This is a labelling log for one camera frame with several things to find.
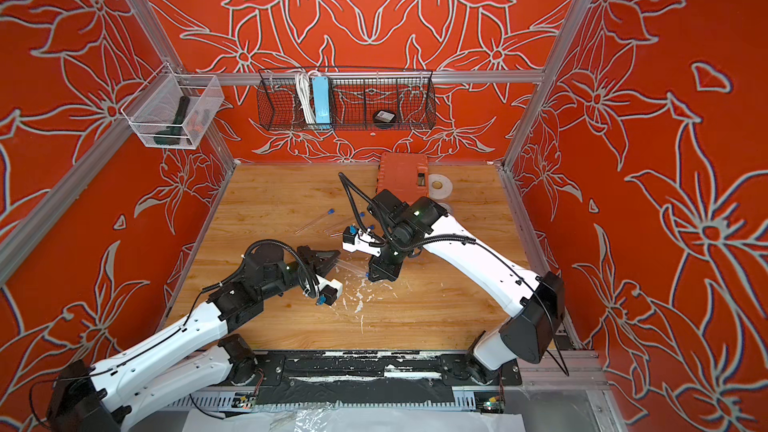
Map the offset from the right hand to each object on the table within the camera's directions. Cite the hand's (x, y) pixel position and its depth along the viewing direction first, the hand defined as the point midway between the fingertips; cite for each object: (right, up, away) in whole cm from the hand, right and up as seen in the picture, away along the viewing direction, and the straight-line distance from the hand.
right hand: (367, 273), depth 69 cm
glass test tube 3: (-4, +1, +2) cm, 5 cm away
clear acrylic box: (-62, +45, +23) cm, 80 cm away
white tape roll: (+26, +21, +42) cm, 54 cm away
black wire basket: (-5, +50, +29) cm, 58 cm away
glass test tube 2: (-12, +5, +32) cm, 34 cm away
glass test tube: (-22, +8, +34) cm, 41 cm away
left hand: (-8, +5, +5) cm, 11 cm away
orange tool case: (+12, +25, +42) cm, 50 cm away
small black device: (+4, +43, +27) cm, 51 cm away
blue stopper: (-15, +12, +37) cm, 42 cm away
